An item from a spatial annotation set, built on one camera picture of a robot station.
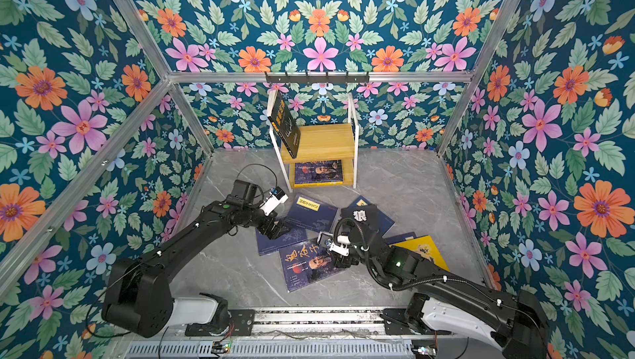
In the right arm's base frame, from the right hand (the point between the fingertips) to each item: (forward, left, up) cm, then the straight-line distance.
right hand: (337, 231), depth 75 cm
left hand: (+8, +18, -3) cm, 20 cm away
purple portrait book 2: (-4, +11, -16) cm, 20 cm away
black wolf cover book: (+14, -11, -15) cm, 23 cm away
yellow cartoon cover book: (+1, -31, -15) cm, 35 cm away
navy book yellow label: (+16, +10, -16) cm, 25 cm away
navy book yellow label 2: (+6, +17, -16) cm, 24 cm away
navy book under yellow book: (+6, -23, -18) cm, 30 cm away
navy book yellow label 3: (+12, -19, -17) cm, 28 cm away
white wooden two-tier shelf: (+36, +6, +4) cm, 37 cm away
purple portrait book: (+33, +8, -11) cm, 36 cm away
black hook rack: (+53, +7, +21) cm, 58 cm away
